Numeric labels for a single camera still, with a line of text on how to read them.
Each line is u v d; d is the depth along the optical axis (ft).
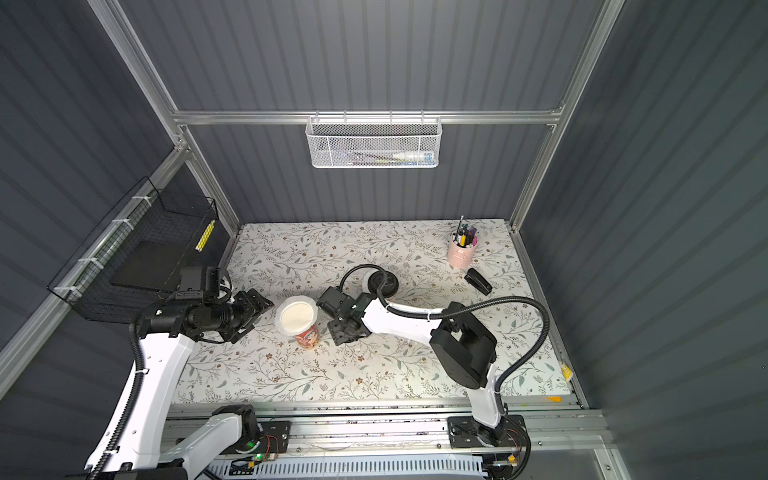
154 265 2.40
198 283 1.78
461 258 3.35
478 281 3.26
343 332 2.52
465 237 3.23
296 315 2.53
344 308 2.19
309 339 2.66
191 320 1.60
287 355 2.85
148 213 2.54
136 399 1.32
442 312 1.67
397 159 2.91
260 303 2.19
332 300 2.23
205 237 2.70
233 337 2.06
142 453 1.23
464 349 1.58
